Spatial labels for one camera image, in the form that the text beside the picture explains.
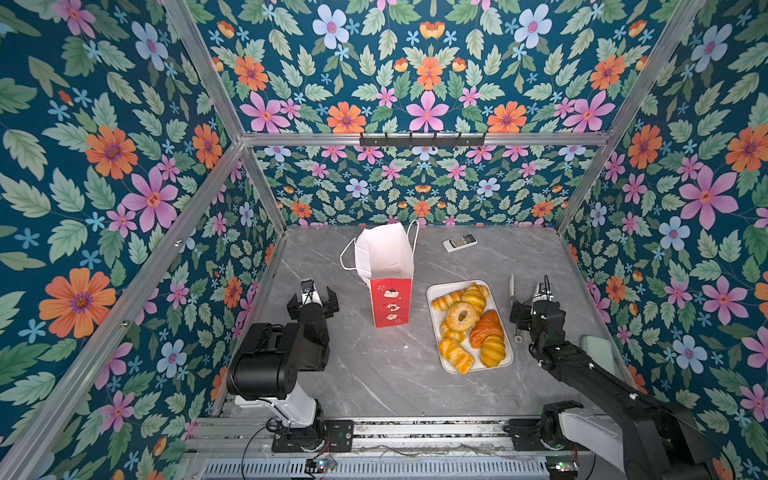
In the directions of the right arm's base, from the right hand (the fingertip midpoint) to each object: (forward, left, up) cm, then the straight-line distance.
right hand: (533, 303), depth 88 cm
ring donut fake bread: (-5, +20, -1) cm, 20 cm away
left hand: (+6, +67, +3) cm, 67 cm away
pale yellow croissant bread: (+4, +16, -2) cm, 17 cm away
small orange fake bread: (-13, +14, -4) cm, 19 cm away
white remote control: (+32, +18, -7) cm, 37 cm away
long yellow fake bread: (+5, +24, -6) cm, 26 cm away
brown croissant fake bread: (-4, +13, -5) cm, 15 cm away
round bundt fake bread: (-7, +26, -5) cm, 27 cm away
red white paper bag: (+14, +45, +4) cm, 47 cm away
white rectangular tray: (0, +28, -9) cm, 29 cm away
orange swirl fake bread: (-14, +25, -4) cm, 29 cm away
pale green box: (-12, -19, -7) cm, 23 cm away
